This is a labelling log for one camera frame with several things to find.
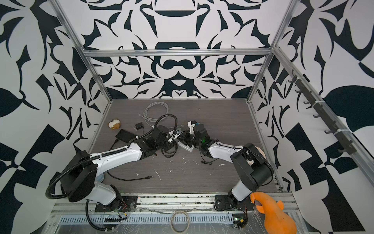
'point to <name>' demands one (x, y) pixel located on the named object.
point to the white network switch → (186, 146)
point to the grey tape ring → (188, 223)
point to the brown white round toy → (114, 124)
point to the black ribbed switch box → (124, 135)
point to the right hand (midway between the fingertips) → (175, 135)
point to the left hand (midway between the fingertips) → (173, 133)
